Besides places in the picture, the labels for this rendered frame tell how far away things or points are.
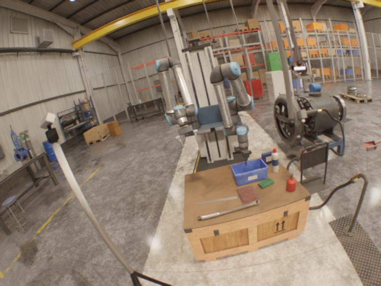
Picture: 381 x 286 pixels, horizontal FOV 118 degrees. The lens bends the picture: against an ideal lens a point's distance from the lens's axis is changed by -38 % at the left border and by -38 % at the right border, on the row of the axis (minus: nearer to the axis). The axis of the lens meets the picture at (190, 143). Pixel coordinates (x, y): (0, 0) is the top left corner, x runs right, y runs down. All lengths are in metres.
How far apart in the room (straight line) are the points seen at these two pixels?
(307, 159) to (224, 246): 1.23
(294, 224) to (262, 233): 0.29
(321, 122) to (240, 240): 1.97
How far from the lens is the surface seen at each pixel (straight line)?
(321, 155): 2.21
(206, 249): 1.58
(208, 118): 2.19
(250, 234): 1.51
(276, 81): 6.53
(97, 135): 7.93
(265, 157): 1.85
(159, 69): 1.92
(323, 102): 2.90
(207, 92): 2.22
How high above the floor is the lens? 1.41
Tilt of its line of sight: 19 degrees down
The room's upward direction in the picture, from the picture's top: 14 degrees counter-clockwise
